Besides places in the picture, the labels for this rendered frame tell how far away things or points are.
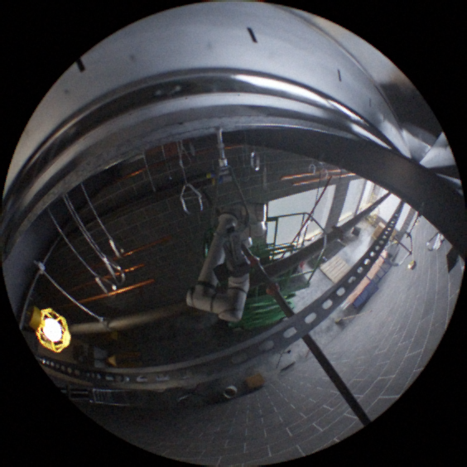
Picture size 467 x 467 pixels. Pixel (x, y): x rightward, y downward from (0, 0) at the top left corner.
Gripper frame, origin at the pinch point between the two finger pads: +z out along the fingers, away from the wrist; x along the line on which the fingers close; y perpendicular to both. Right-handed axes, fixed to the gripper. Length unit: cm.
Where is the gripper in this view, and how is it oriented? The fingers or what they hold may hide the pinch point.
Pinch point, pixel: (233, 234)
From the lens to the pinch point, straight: 44.0
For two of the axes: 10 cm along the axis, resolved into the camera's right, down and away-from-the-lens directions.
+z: -1.0, -7.6, -6.4
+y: 9.1, -3.3, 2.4
